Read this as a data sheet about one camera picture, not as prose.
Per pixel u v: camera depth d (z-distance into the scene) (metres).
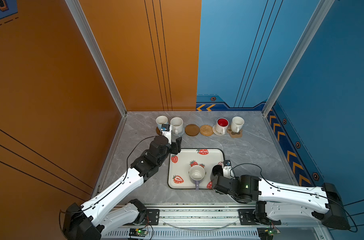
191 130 1.08
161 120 1.05
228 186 0.54
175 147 0.66
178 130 1.00
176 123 1.05
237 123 1.00
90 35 0.78
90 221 0.39
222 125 1.06
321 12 0.71
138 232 0.71
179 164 0.93
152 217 0.74
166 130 0.63
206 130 1.08
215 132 1.07
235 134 1.05
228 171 0.67
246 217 0.73
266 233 0.71
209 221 0.73
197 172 0.87
